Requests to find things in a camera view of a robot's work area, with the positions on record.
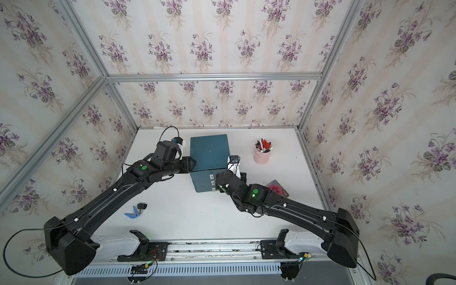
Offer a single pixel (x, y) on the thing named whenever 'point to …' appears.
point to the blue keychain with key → (136, 212)
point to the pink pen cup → (261, 157)
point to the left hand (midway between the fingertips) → (195, 164)
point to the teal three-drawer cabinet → (209, 156)
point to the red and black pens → (263, 145)
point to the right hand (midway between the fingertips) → (226, 175)
